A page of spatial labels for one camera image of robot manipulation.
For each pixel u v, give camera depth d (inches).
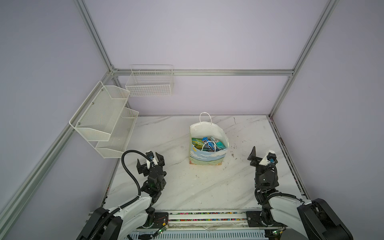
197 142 34.5
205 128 32.5
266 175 24.5
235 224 28.9
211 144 32.4
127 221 20.8
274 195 23.7
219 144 32.9
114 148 29.5
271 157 25.9
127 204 19.8
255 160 28.7
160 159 30.8
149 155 27.0
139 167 28.2
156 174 24.7
